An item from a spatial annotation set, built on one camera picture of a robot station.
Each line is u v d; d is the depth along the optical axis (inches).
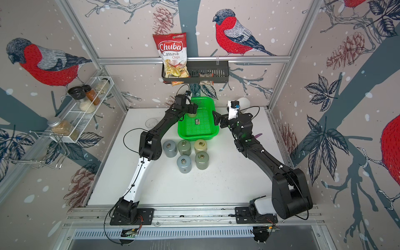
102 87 33.0
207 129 42.4
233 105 26.5
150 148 27.5
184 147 35.5
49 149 26.1
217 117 28.1
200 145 35.5
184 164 32.5
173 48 32.1
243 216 28.7
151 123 42.3
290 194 16.5
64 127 24.0
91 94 29.9
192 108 39.6
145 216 28.7
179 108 35.2
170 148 35.1
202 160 33.6
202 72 42.1
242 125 23.8
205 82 35.5
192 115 44.5
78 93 27.0
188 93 38.6
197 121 44.5
